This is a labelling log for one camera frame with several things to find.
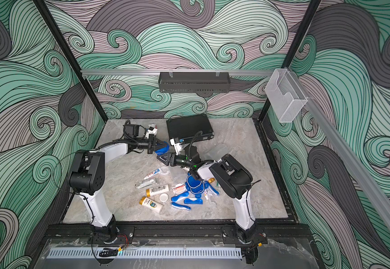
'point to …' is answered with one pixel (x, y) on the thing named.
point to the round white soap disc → (163, 197)
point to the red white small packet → (179, 189)
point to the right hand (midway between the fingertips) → (157, 159)
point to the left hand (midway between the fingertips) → (166, 144)
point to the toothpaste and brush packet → (209, 190)
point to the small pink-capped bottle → (156, 126)
